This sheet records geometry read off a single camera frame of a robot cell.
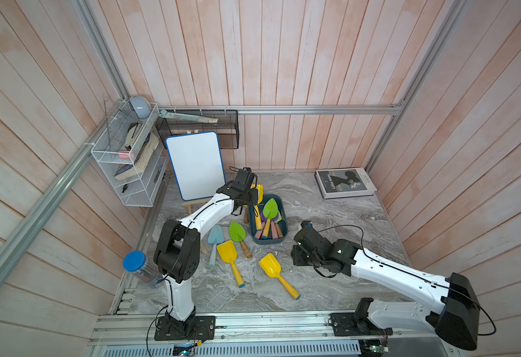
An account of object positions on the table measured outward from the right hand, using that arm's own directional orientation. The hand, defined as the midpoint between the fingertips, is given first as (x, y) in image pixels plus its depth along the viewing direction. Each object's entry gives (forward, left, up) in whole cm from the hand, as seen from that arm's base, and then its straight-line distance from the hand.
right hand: (293, 253), depth 80 cm
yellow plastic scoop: (+4, +26, -9) cm, 28 cm away
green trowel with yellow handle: (+24, +8, -8) cm, 26 cm away
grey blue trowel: (+11, +32, -9) cm, 35 cm away
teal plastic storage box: (+23, +3, -7) cm, 25 cm away
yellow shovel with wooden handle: (+22, +19, -8) cm, 30 cm away
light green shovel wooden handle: (+16, +5, -8) cm, 18 cm away
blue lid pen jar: (-9, +51, +11) cm, 53 cm away
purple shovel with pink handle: (+12, +7, -6) cm, 15 cm away
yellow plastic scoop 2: (-3, +7, -10) cm, 12 cm away
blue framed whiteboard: (+32, +39, +16) cm, 53 cm away
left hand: (+24, +16, +3) cm, 29 cm away
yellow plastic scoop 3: (+25, +13, +1) cm, 28 cm away
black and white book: (+41, -27, -7) cm, 49 cm away
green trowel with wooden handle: (+13, +22, -9) cm, 27 cm away
